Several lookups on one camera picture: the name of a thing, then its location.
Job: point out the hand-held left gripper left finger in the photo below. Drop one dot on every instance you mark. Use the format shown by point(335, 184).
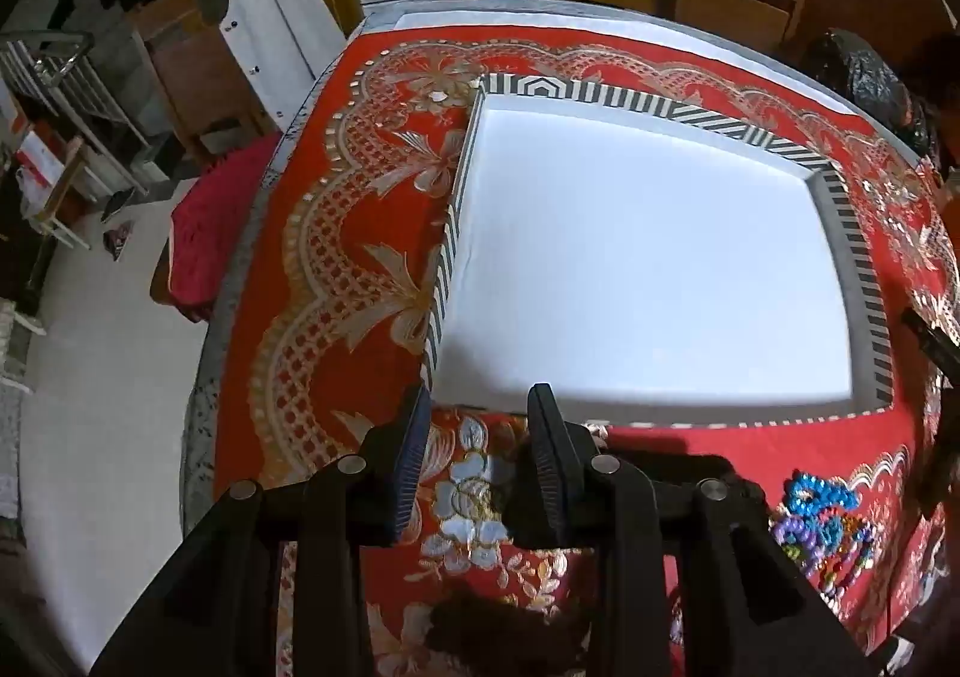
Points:
point(411, 459)

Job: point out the white coat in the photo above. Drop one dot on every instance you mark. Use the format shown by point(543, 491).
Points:
point(270, 25)

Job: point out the red cushioned stool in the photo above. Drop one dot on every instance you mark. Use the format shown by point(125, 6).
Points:
point(217, 227)

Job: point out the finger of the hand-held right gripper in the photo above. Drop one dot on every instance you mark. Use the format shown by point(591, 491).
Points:
point(934, 347)

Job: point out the metal rack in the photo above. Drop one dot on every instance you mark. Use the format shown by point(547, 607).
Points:
point(75, 85)

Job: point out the dark slipper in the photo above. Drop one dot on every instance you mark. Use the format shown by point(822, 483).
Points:
point(117, 240)

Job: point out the black plastic bag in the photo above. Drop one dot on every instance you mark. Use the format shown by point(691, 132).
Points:
point(862, 81)

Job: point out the striped cardboard box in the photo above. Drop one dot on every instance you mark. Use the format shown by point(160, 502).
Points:
point(637, 257)

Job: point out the wooden stool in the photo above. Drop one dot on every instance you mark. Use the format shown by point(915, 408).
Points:
point(56, 197)

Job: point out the brown wooden chair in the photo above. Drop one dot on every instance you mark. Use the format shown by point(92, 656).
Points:
point(180, 92)

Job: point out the blue purple beaded jewelry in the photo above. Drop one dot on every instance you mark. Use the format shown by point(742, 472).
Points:
point(821, 527)

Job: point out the red gold floral tablecloth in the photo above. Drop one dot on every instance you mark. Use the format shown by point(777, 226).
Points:
point(337, 272)

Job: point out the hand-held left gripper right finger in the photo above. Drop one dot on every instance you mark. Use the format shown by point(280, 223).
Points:
point(547, 452)

